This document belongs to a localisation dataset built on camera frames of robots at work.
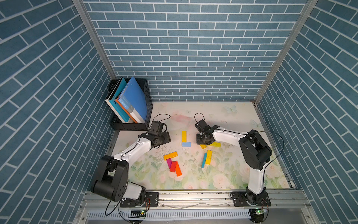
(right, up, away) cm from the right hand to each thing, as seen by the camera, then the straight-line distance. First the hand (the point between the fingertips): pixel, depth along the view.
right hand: (199, 141), depth 97 cm
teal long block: (+2, -10, -10) cm, 14 cm away
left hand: (-20, +3, -7) cm, 21 cm away
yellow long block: (-11, +3, +2) cm, 12 cm away
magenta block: (-20, -11, -10) cm, 25 cm away
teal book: (-53, +28, -15) cm, 61 cm away
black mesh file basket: (-56, +13, -3) cm, 58 cm away
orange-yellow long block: (-20, -8, -6) cm, 22 cm away
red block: (-17, -13, -13) cm, 25 cm away
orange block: (-14, -15, -13) cm, 24 cm away
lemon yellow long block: (+12, -1, -4) cm, 12 cm away
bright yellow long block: (+5, -9, -8) cm, 13 cm away
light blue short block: (-9, -2, -1) cm, 9 cm away
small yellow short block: (+2, -3, -3) cm, 5 cm away
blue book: (-47, +31, +2) cm, 56 cm away
